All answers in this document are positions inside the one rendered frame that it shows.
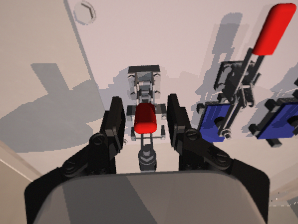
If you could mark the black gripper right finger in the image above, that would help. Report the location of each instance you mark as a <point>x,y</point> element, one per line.
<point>195,153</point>

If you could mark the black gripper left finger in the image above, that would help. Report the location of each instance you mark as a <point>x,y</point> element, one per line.
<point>97,158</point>

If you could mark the white fixture plate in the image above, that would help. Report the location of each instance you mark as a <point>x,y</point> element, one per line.
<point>188,39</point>

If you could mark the blue rectangular plate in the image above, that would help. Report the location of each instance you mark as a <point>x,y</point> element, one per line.
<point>207,127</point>

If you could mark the blue flat plate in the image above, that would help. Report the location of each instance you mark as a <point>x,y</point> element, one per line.
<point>274,124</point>

